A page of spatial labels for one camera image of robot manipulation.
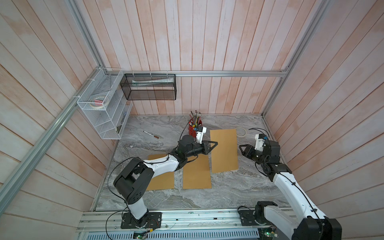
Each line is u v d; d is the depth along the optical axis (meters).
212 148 0.77
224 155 0.85
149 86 1.05
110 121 0.78
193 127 0.99
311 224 0.40
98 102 0.73
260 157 0.68
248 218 0.74
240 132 1.08
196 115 0.98
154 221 0.73
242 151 0.78
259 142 0.74
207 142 0.72
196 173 0.90
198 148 0.73
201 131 0.74
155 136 1.07
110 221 0.67
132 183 0.46
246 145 0.75
